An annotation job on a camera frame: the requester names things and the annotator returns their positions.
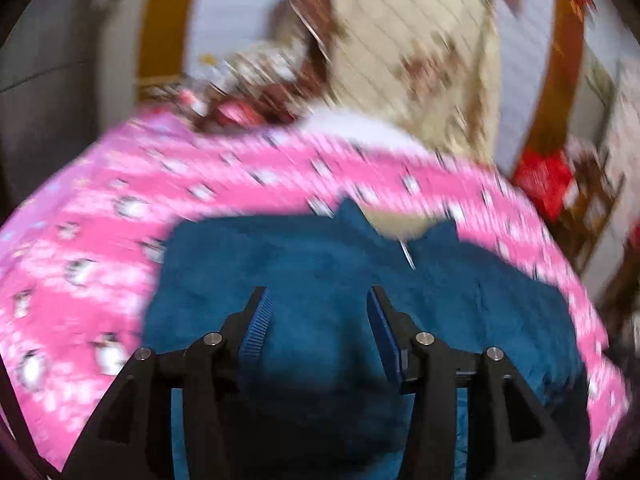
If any red plastic bag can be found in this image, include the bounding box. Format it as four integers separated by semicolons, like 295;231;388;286
512;152;576;221

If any blue puffer jacket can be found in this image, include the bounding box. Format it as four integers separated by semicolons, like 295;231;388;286
142;199;586;480

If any wooden chair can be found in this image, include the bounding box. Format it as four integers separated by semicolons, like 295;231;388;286
550;150;627;271

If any cream floral quilt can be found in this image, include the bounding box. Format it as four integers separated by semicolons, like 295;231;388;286
320;0;503;171

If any white pillow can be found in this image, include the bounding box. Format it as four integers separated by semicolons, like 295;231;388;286
300;104;426;152

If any brown floral cloth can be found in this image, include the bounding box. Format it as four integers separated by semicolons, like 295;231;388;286
192;0;333;131

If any pink penguin print blanket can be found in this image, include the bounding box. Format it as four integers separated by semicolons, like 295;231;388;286
0;110;631;480

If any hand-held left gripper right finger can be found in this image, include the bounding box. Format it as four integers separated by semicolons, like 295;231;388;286
367;285;586;480

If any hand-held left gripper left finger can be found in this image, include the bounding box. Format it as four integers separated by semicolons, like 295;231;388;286
62;286;275;480

